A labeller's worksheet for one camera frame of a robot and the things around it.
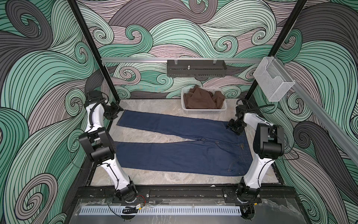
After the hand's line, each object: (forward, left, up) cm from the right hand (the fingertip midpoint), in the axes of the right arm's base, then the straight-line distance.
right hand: (228, 129), depth 99 cm
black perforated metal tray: (+31, +23, +31) cm, 49 cm away
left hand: (+5, +75, +18) cm, 77 cm away
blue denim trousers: (-15, +13, -1) cm, 20 cm away
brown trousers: (+26, +20, +7) cm, 33 cm away
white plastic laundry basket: (+13, +17, +5) cm, 22 cm away
